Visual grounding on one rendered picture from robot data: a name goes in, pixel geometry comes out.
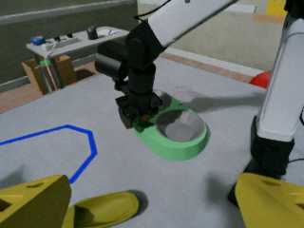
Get blue tape strip with red notch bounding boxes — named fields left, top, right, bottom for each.
left=0, top=124, right=97, bottom=184

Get yellow scoop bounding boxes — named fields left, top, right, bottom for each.
left=62, top=192, right=139, bottom=228

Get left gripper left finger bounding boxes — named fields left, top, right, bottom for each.
left=0, top=175, right=71, bottom=228

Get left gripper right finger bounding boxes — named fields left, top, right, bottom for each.
left=236, top=173, right=304, bottom=228

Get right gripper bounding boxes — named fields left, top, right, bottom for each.
left=115, top=87, right=162, bottom=129

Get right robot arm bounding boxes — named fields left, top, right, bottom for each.
left=94, top=0, right=304, bottom=181

